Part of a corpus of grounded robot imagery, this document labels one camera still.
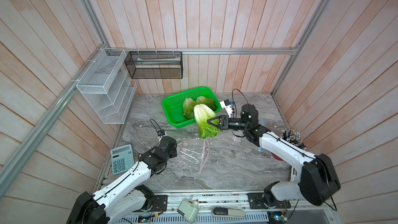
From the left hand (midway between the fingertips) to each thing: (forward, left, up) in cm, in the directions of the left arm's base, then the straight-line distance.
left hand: (171, 149), depth 84 cm
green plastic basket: (+35, +4, -5) cm, 36 cm away
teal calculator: (-4, +28, -5) cm, 29 cm away
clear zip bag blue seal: (-2, -34, +16) cm, 38 cm away
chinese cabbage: (+9, -17, +22) cm, 29 cm away
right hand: (+6, -20, +18) cm, 27 cm away
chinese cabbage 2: (+35, -17, +2) cm, 39 cm away
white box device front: (-28, -11, -2) cm, 30 cm away
